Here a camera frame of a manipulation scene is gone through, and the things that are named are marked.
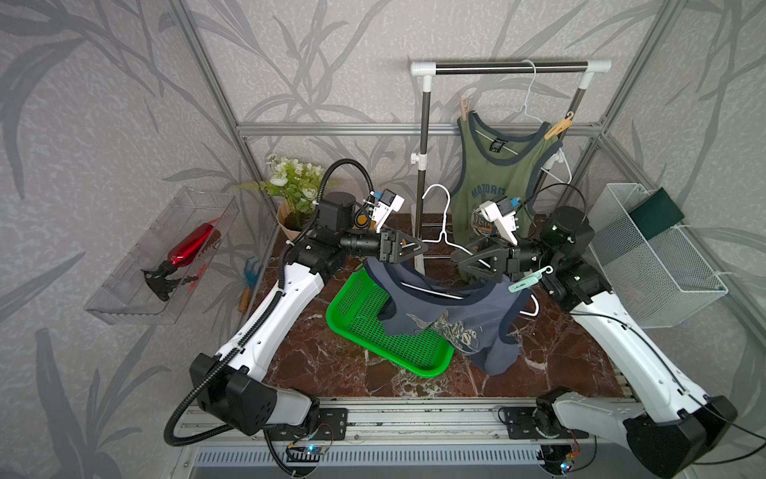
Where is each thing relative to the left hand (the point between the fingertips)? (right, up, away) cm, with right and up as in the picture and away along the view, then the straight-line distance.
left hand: (420, 251), depth 62 cm
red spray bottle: (-54, -6, -1) cm, 55 cm away
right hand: (+7, -2, -8) cm, 10 cm away
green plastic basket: (-19, -20, +31) cm, 42 cm away
